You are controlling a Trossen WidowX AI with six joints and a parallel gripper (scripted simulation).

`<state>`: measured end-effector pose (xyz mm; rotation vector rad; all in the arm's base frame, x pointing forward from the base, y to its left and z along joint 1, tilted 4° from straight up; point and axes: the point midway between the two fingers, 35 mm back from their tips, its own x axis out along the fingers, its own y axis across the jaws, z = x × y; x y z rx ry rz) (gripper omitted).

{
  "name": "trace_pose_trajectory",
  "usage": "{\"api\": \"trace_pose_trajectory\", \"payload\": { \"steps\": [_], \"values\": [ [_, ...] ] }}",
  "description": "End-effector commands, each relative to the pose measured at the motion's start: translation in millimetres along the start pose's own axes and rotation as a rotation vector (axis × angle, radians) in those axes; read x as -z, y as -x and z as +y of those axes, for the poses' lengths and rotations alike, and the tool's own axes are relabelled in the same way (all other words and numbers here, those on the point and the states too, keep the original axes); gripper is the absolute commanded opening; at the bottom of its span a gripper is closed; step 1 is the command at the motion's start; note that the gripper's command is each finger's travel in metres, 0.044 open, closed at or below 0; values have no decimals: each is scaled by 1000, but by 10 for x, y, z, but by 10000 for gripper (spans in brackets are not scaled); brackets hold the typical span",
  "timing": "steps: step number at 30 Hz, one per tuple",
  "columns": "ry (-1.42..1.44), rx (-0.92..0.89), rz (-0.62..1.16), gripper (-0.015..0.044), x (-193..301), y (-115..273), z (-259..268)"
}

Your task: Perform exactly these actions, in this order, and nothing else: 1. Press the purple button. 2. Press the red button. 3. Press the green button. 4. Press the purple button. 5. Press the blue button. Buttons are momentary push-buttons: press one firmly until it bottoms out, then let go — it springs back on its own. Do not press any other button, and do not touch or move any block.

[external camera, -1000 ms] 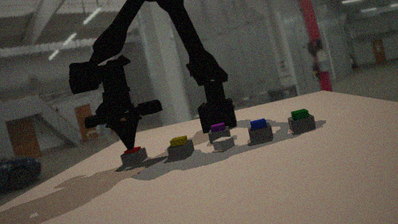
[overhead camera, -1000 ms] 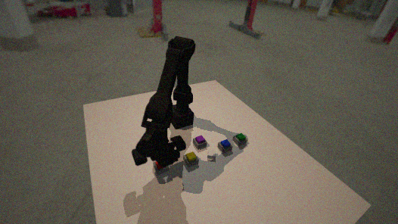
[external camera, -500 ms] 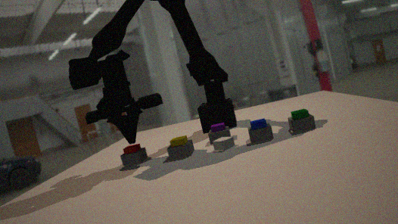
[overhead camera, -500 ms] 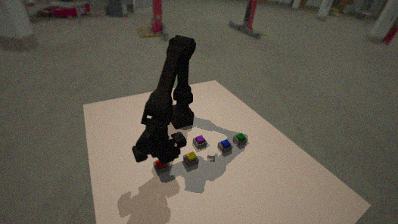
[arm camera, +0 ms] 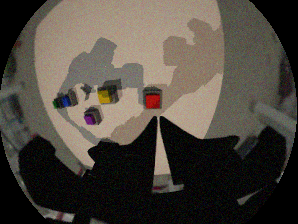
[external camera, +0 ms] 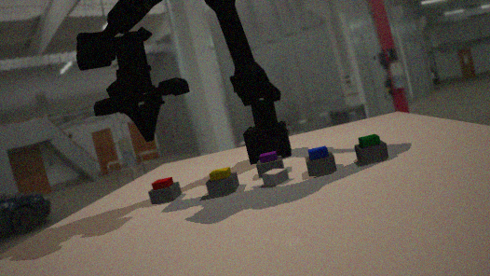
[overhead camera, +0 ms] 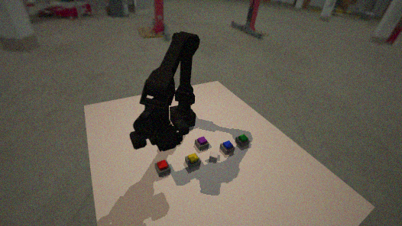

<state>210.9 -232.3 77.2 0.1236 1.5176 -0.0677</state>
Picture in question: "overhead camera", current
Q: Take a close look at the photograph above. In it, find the blue button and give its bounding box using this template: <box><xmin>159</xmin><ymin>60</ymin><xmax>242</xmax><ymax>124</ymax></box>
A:
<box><xmin>220</xmin><ymin>140</ymin><xmax>235</xmax><ymax>155</ymax></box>

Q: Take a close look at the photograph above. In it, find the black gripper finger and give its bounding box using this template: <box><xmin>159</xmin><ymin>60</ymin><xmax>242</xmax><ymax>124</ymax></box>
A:
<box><xmin>150</xmin><ymin>141</ymin><xmax>161</xmax><ymax>152</ymax></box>

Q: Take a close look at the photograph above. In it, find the purple button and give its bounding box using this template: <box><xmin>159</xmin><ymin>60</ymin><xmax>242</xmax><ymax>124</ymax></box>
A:
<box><xmin>195</xmin><ymin>137</ymin><xmax>209</xmax><ymax>150</ymax></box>

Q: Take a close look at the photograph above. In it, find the yellow button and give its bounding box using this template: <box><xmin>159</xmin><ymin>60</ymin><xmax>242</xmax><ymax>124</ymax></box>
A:
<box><xmin>185</xmin><ymin>153</ymin><xmax>201</xmax><ymax>170</ymax></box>

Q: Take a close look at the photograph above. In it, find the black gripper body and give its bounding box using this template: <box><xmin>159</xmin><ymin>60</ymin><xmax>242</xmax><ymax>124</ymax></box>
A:
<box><xmin>130</xmin><ymin>117</ymin><xmax>190</xmax><ymax>150</ymax></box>

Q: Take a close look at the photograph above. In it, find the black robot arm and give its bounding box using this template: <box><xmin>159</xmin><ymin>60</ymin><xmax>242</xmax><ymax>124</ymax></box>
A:
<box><xmin>133</xmin><ymin>31</ymin><xmax>200</xmax><ymax>151</ymax></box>

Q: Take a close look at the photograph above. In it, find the green button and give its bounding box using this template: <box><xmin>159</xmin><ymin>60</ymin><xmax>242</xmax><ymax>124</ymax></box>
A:
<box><xmin>235</xmin><ymin>134</ymin><xmax>250</xmax><ymax>148</ymax></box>

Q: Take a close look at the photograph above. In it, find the red button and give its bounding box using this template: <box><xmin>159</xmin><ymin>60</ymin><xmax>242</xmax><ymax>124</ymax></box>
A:
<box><xmin>154</xmin><ymin>160</ymin><xmax>170</xmax><ymax>176</ymax></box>

